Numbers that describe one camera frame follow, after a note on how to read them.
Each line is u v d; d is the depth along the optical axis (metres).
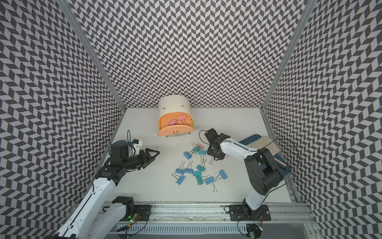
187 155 0.94
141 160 0.68
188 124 0.87
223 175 0.86
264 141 0.96
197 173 0.87
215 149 0.66
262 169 0.48
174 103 0.94
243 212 0.67
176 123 0.87
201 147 0.97
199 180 0.83
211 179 0.84
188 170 0.89
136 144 0.74
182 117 0.88
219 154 0.77
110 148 1.05
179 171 0.88
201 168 0.89
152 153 0.75
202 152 0.96
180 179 0.84
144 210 0.75
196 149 0.92
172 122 0.85
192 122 0.92
